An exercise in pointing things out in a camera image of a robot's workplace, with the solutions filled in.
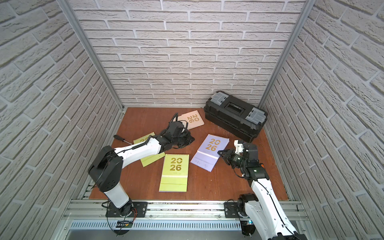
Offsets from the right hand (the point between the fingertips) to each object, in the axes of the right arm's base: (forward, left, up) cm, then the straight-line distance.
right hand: (219, 152), depth 78 cm
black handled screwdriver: (+22, +63, -14) cm, 68 cm away
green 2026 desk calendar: (-5, +25, -11) cm, 28 cm away
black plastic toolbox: (+23, -15, +1) cm, 28 cm away
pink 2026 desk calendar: (+36, +12, -14) cm, 40 cm away
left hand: (+11, +10, -1) cm, 15 cm away
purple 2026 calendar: (0, +6, -3) cm, 7 cm away
